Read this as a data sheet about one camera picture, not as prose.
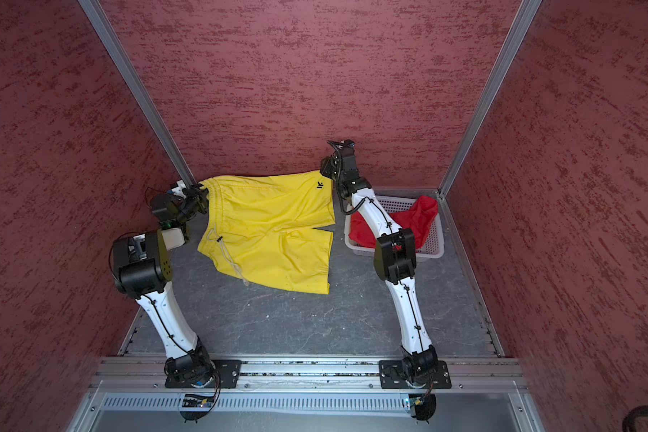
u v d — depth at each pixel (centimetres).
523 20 72
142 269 57
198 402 72
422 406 71
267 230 104
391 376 74
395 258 62
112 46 77
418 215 101
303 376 76
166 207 76
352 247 92
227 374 74
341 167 77
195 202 87
